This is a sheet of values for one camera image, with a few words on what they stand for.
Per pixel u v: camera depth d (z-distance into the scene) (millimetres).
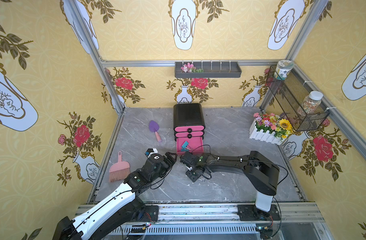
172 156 717
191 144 972
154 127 1098
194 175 764
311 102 651
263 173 463
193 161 681
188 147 976
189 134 937
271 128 882
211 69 924
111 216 490
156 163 589
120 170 877
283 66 845
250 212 732
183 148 959
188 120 942
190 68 878
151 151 742
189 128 898
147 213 727
